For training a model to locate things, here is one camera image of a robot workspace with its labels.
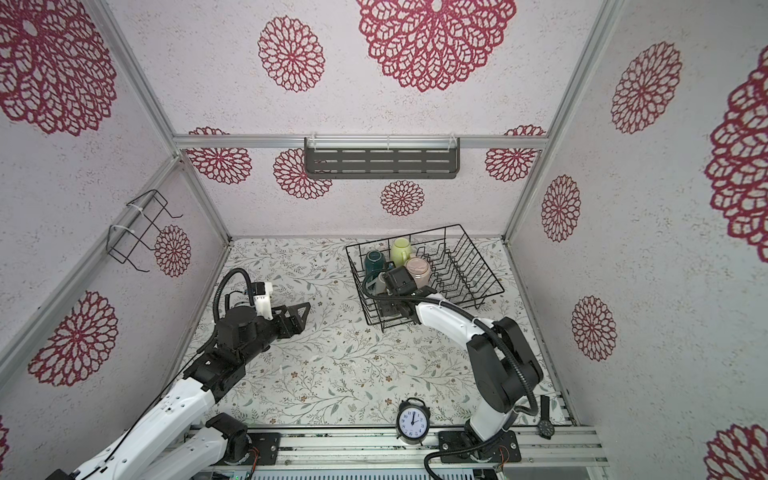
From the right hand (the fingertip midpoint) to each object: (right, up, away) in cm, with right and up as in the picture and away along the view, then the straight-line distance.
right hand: (390, 294), depth 92 cm
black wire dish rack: (+24, +7, +14) cm, 29 cm away
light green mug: (+4, +14, +11) cm, 18 cm away
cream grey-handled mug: (-3, +3, +1) cm, 5 cm away
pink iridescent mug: (+9, +8, +3) cm, 13 cm away
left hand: (-25, -3, -13) cm, 28 cm away
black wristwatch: (+40, -33, -15) cm, 54 cm away
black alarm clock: (+5, -31, -15) cm, 35 cm away
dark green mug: (-5, +10, +6) cm, 12 cm away
